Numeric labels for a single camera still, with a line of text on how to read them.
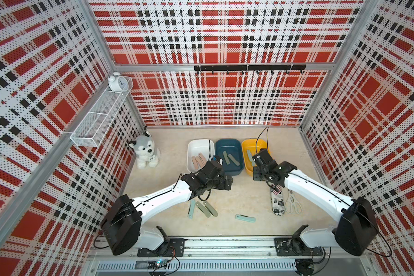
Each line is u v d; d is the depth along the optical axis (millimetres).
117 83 800
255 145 1082
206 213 841
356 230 412
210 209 845
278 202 840
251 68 904
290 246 725
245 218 827
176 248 734
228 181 730
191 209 842
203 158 1020
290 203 862
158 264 693
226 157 1043
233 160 1033
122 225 410
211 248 750
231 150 1106
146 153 887
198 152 1115
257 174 748
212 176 635
